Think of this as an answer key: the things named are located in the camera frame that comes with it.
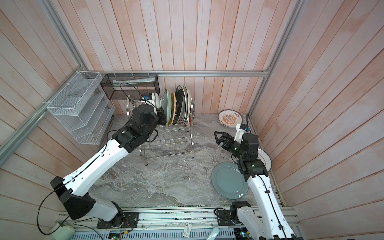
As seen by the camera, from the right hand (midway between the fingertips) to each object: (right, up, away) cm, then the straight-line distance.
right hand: (219, 135), depth 74 cm
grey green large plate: (+9, -29, +15) cm, 33 cm away
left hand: (-28, +12, -4) cm, 31 cm away
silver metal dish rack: (-28, -5, +32) cm, 43 cm away
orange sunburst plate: (+18, +12, +44) cm, 49 cm away
